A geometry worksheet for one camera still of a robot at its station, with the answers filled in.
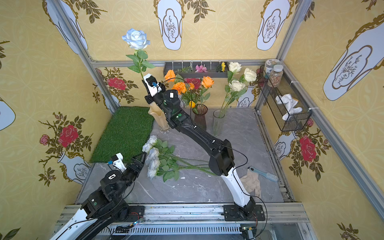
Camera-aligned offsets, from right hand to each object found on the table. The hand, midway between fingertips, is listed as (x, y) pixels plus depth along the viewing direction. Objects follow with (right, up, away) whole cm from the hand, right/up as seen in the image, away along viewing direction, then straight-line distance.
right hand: (152, 75), depth 70 cm
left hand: (-7, -39, +4) cm, 39 cm away
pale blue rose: (-2, -44, +12) cm, 45 cm away
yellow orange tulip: (+19, -12, +12) cm, 25 cm away
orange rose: (+18, -1, +16) cm, 24 cm away
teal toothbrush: (+62, -52, +15) cm, 83 cm away
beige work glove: (+52, -55, +14) cm, 77 cm away
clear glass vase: (+35, -18, +25) cm, 47 cm away
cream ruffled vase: (-1, -18, +19) cm, 26 cm away
